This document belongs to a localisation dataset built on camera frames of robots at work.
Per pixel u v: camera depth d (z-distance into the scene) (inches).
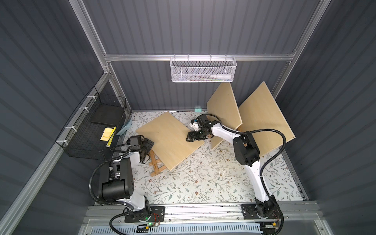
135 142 29.5
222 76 34.8
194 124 37.9
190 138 36.2
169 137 40.2
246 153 24.0
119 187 17.9
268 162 23.5
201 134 35.0
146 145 34.2
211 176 34.1
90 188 15.7
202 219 28.9
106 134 29.0
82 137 27.2
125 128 41.5
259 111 37.1
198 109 47.5
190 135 36.0
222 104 38.0
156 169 33.2
